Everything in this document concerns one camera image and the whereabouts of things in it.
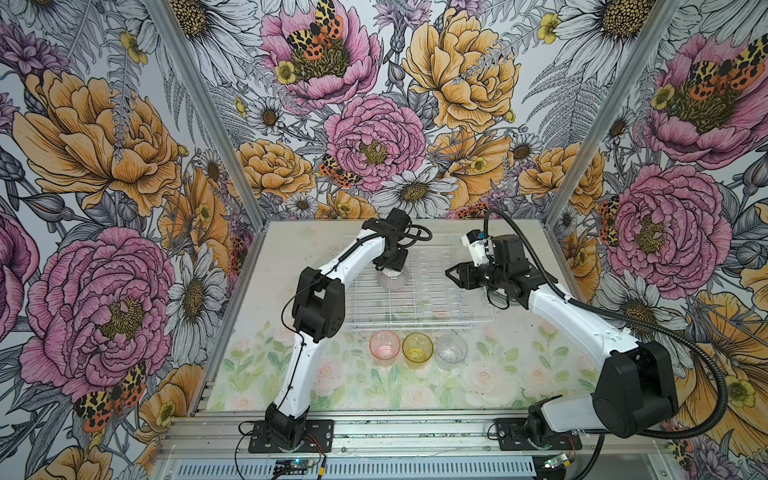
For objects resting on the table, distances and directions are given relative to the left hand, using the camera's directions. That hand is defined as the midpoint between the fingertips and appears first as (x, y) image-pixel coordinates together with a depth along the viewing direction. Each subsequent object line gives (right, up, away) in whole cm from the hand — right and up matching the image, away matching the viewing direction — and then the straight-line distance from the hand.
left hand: (390, 269), depth 97 cm
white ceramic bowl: (+1, -3, +1) cm, 3 cm away
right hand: (+18, -2, -13) cm, 22 cm away
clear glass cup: (+18, -23, -8) cm, 30 cm away
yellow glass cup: (+8, -22, -10) cm, 25 cm away
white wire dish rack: (+13, -10, +1) cm, 16 cm away
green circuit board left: (-23, -44, -26) cm, 55 cm away
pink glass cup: (-2, -22, -10) cm, 24 cm away
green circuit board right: (+39, -43, -25) cm, 64 cm away
